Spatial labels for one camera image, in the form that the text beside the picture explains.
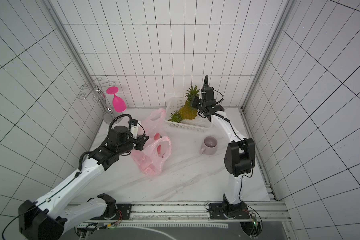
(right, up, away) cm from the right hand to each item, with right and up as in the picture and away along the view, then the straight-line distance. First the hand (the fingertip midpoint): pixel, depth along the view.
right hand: (195, 96), depth 90 cm
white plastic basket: (+3, -17, +11) cm, 21 cm away
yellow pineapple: (-12, -13, +13) cm, 22 cm away
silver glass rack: (-63, +5, +3) cm, 63 cm away
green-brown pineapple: (-5, -10, +2) cm, 11 cm away
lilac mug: (+9, -30, -1) cm, 32 cm away
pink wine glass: (-52, -4, +10) cm, 53 cm away
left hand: (-27, -25, -12) cm, 39 cm away
